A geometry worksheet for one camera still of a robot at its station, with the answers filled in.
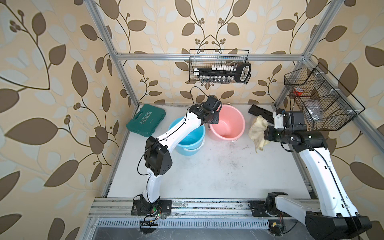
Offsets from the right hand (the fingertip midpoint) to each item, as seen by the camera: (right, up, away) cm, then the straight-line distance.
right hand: (265, 132), depth 73 cm
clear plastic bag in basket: (+24, +9, -1) cm, 26 cm away
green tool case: (-70, +5, +32) cm, 77 cm away
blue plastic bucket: (-36, -6, +6) cm, 37 cm away
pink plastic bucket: (-11, +3, +28) cm, 30 cm away
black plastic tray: (+12, +13, +42) cm, 46 cm away
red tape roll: (+21, +22, +8) cm, 31 cm away
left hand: (-25, +9, +11) cm, 29 cm away
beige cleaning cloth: (-3, -1, +4) cm, 5 cm away
